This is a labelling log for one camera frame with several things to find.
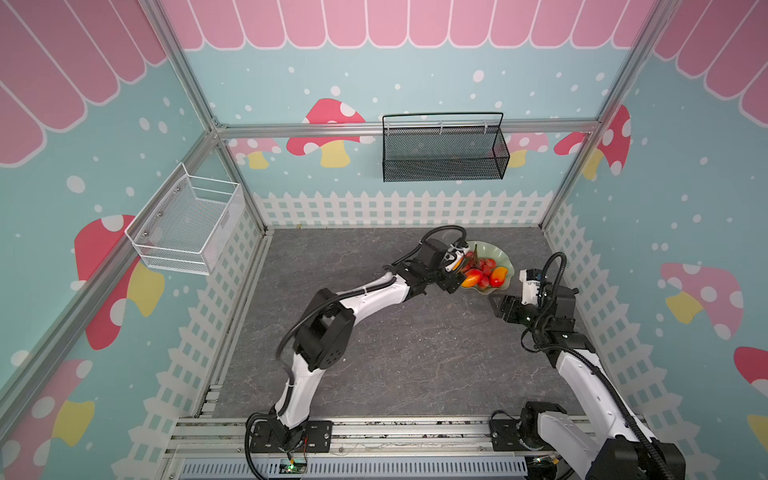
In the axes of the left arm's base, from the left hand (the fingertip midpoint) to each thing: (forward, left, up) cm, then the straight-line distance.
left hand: (454, 268), depth 91 cm
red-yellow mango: (0, -7, -5) cm, 8 cm away
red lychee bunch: (+8, -8, -7) cm, 13 cm away
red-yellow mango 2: (+2, -16, -7) cm, 17 cm away
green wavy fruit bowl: (+16, -16, -10) cm, 25 cm away
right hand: (-10, -11, +1) cm, 15 cm away
